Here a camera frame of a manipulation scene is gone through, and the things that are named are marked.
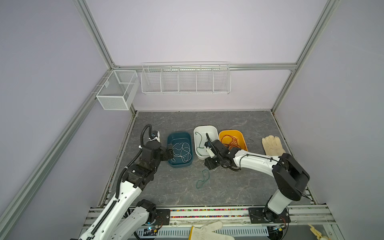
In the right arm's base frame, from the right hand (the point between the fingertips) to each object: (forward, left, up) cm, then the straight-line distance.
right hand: (208, 163), depth 89 cm
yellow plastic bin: (+21, -21, 0) cm, 30 cm away
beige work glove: (+14, -44, -3) cm, 46 cm away
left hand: (0, +24, +18) cm, 30 cm away
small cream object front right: (-34, -49, -3) cm, 60 cm away
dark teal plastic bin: (+18, +22, +1) cm, 28 cm away
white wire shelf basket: (+48, +14, +27) cm, 57 cm away
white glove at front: (-34, +2, -4) cm, 34 cm away
